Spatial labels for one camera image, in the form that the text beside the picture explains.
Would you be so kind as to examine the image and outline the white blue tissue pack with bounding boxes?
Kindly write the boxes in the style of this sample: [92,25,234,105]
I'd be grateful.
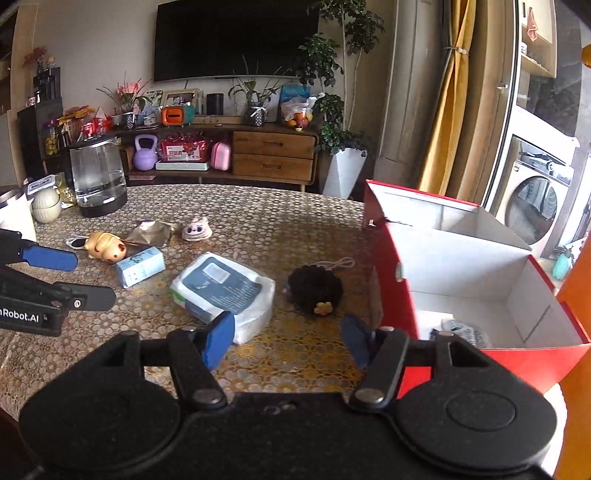
[170,252,276,345]

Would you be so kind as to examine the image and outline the yellow spotted pig toy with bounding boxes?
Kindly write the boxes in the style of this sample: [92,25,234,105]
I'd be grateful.
[84,232,127,265]

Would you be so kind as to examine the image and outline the small light blue box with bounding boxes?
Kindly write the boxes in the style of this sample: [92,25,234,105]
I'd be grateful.
[115,247,165,288]

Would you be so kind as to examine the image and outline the black fluffy pouch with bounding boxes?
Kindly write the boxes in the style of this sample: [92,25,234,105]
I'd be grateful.
[283,257,356,317]

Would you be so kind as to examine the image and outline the black white sunglasses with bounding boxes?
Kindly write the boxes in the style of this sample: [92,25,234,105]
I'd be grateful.
[65,235,88,250]

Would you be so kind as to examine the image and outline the white mug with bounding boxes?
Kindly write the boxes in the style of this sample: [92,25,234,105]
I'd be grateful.
[0,189,37,242]

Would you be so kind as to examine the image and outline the cream round jar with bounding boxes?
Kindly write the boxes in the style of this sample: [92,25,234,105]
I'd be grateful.
[32,188,62,224]

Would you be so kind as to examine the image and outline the silver foil packet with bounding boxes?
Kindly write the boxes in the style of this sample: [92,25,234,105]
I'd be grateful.
[123,220,178,248]

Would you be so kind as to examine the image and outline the black side shelf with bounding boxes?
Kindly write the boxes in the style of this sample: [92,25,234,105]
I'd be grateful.
[17,67,66,180]

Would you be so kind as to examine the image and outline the white panda toy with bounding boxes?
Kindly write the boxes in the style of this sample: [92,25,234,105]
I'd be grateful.
[181,217,212,242]

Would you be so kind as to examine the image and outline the glass electric kettle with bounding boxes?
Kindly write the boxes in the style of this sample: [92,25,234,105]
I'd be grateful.
[69,136,127,218]

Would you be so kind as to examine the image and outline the red cardboard box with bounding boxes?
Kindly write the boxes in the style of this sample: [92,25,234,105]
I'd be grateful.
[363,181,590,393]

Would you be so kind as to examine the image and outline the purple kettlebell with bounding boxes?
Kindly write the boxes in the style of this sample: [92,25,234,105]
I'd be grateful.
[132,134,158,171]

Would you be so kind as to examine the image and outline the yellow curtain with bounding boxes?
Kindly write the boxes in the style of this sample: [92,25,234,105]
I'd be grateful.
[418,0,477,195]

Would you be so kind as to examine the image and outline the pink flower vase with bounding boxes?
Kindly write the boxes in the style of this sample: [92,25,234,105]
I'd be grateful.
[97,78,148,130]

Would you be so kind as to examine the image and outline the pink small case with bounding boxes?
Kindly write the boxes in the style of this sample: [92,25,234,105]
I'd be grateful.
[209,141,231,171]

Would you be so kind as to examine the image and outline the red gift box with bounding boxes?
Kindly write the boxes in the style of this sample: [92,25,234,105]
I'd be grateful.
[159,133,209,162]

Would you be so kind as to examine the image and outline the wooden tv cabinet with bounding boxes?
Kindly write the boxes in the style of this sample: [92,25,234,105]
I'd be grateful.
[118,123,318,191]

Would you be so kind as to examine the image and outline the orange retro radio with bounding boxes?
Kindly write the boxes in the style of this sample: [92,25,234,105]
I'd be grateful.
[161,105,195,126]

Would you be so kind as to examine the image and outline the teal spray bottle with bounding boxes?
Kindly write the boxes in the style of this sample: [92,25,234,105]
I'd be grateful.
[551,246,575,281]

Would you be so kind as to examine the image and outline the potted grass plant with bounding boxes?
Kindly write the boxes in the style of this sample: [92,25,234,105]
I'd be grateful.
[228,57,287,128]

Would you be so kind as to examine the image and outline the black speaker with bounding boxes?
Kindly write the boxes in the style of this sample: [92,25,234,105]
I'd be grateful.
[205,93,224,116]

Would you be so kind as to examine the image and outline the bag of fruit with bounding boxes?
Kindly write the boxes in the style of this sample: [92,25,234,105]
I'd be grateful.
[280,96,318,132]

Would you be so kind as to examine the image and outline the white washing machine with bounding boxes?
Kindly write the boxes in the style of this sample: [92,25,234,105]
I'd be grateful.
[491,136,574,257]

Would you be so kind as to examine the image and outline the white planter with tree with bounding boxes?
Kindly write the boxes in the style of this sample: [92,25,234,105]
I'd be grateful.
[295,1,386,199]

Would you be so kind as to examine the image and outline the photo frame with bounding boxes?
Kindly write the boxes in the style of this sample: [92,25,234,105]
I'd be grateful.
[161,89,202,114]

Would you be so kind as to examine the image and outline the black wall television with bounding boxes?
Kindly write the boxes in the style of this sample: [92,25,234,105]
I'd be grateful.
[153,0,320,82]

